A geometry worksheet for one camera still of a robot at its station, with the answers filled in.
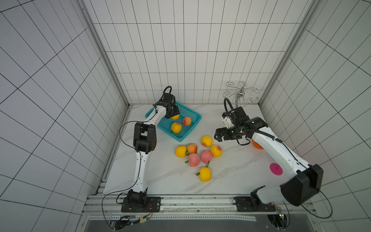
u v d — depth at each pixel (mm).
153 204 726
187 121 1021
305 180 389
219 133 702
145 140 618
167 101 855
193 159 822
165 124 1071
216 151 873
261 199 612
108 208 736
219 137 699
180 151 876
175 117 1006
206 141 915
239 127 597
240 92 880
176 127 976
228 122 714
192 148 879
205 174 776
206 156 842
